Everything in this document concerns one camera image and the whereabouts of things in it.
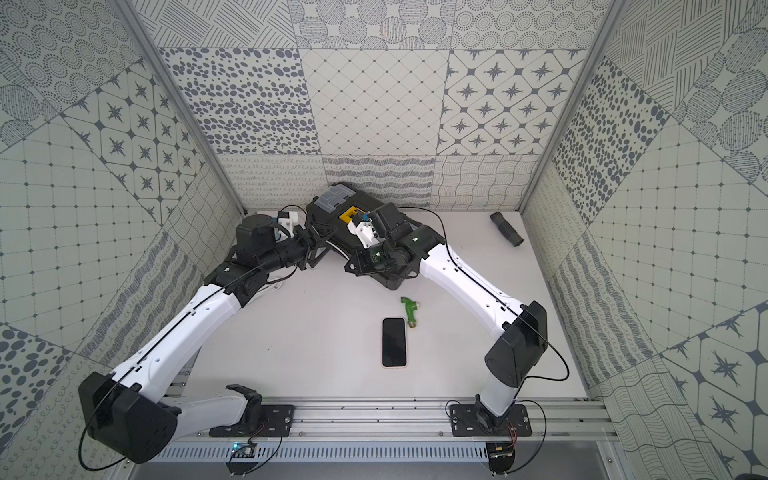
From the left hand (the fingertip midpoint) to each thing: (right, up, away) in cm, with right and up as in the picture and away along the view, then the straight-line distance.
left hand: (328, 226), depth 73 cm
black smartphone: (+16, -35, +14) cm, 41 cm away
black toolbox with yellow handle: (-3, +7, +25) cm, 27 cm away
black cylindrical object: (+60, 0, +39) cm, 71 cm away
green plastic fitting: (+22, -25, +20) cm, 39 cm away
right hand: (+6, -11, 0) cm, 12 cm away
